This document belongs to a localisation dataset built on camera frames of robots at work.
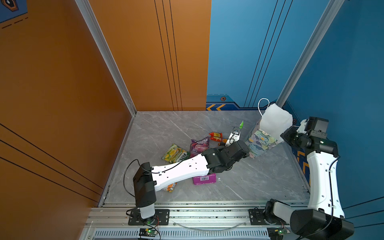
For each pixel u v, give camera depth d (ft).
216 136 3.34
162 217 2.40
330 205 1.24
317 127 1.70
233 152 1.65
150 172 1.43
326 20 2.41
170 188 2.63
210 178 2.66
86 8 2.28
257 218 2.37
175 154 3.01
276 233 2.28
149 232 2.32
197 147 3.14
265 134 2.28
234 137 1.97
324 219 1.19
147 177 1.42
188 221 2.38
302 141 1.70
